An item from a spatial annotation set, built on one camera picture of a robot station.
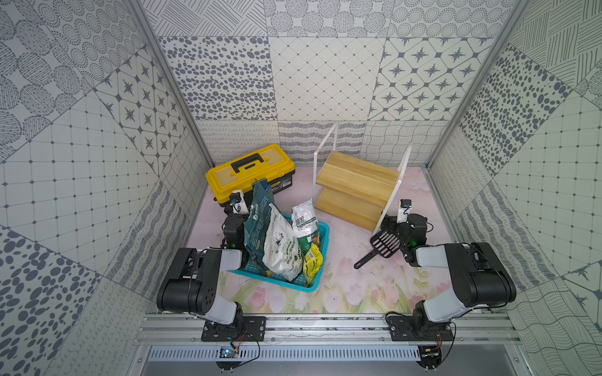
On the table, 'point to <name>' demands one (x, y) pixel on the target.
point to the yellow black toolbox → (270, 163)
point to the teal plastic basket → (254, 268)
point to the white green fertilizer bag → (282, 251)
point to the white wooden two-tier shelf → (351, 189)
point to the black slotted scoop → (384, 244)
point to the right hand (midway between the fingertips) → (394, 214)
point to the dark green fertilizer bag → (256, 222)
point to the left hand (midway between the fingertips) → (248, 196)
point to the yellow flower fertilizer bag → (312, 263)
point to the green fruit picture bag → (306, 225)
